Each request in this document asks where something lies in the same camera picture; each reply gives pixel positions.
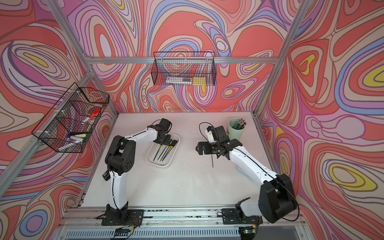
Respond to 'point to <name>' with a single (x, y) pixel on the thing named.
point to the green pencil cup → (234, 133)
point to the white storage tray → (161, 155)
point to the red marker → (91, 115)
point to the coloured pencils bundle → (240, 124)
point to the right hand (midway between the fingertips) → (205, 151)
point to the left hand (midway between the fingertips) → (166, 140)
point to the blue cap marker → (77, 138)
